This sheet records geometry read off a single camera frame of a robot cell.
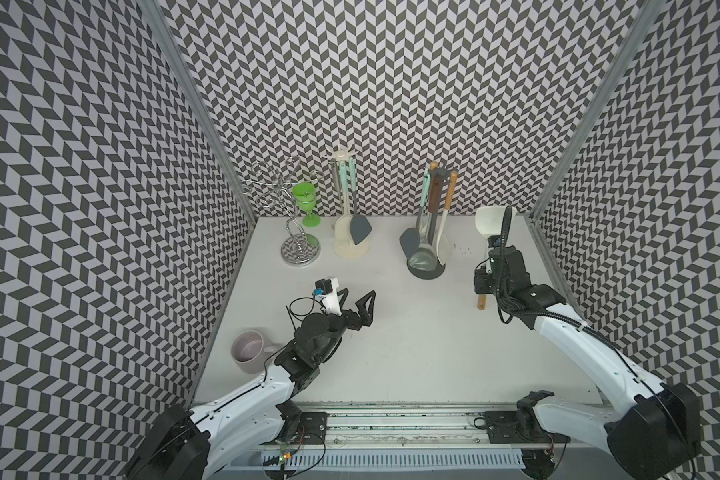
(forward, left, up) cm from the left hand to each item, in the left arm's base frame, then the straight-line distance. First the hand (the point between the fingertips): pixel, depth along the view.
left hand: (362, 294), depth 78 cm
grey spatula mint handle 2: (+22, -14, -3) cm, 26 cm away
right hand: (+6, -34, -1) cm, 35 cm away
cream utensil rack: (+29, +2, -17) cm, 33 cm away
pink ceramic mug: (-10, +32, -14) cm, 36 cm away
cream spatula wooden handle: (+12, -31, +15) cm, 37 cm away
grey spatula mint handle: (+26, +2, -2) cm, 26 cm away
